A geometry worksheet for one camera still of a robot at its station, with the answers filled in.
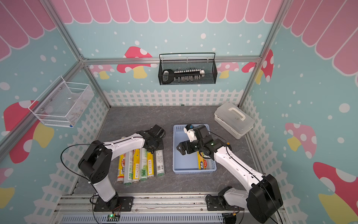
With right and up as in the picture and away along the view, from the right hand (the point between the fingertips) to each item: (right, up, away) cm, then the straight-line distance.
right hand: (183, 145), depth 80 cm
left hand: (-16, -4, +12) cm, 20 cm away
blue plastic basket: (+3, -13, +8) cm, 15 cm away
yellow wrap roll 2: (-20, -13, +5) cm, 25 cm away
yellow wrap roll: (-30, -11, +7) cm, 33 cm away
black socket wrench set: (-1, +43, +10) cm, 45 cm away
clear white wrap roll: (-15, -11, +5) cm, 19 cm away
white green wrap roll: (-23, -17, +1) cm, 29 cm away
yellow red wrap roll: (+12, -12, +5) cm, 17 cm away
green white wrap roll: (-33, -14, +3) cm, 36 cm away
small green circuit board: (-37, -37, -7) cm, 53 cm away
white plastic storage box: (+35, +14, +17) cm, 41 cm away
